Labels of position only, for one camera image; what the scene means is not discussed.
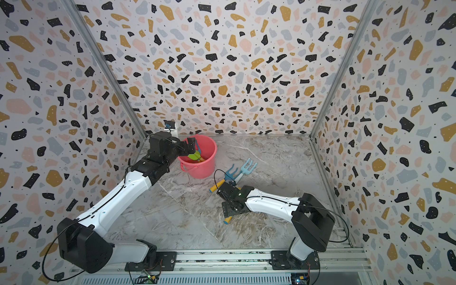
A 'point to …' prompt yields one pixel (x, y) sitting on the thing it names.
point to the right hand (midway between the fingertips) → (233, 209)
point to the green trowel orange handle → (196, 156)
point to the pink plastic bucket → (199, 169)
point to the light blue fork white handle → (246, 170)
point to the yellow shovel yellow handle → (227, 219)
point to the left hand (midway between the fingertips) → (186, 138)
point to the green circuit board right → (300, 278)
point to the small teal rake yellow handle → (228, 176)
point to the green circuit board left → (146, 279)
